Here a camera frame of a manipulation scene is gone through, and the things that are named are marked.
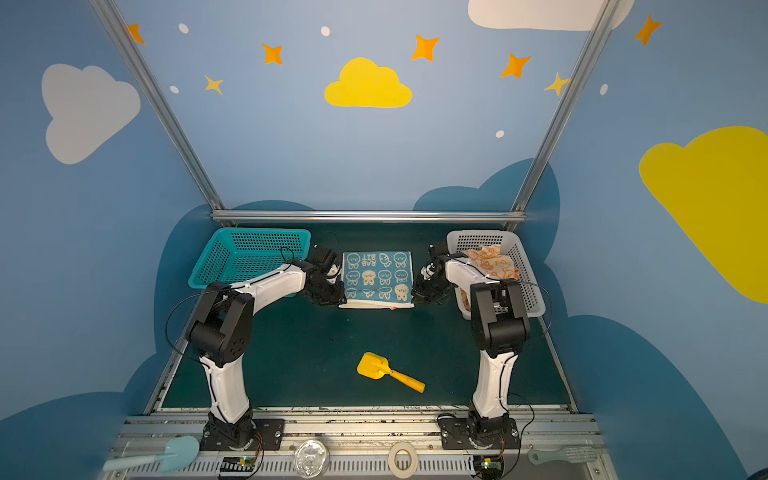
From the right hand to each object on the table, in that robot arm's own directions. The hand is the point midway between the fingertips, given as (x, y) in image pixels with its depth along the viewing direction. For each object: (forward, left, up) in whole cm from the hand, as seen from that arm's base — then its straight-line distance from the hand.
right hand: (415, 296), depth 97 cm
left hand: (-2, +24, 0) cm, 24 cm away
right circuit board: (-44, -19, -7) cm, 49 cm away
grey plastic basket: (+23, -17, +3) cm, 29 cm away
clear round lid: (-46, +24, +3) cm, 52 cm away
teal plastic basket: (+16, +67, -2) cm, 69 cm away
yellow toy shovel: (-23, +11, -1) cm, 26 cm away
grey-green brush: (-41, -38, -3) cm, 56 cm away
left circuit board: (-47, +44, -6) cm, 65 cm away
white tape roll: (-46, +1, -3) cm, 46 cm away
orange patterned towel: (+15, -28, +1) cm, 32 cm away
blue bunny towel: (+8, +13, -3) cm, 16 cm away
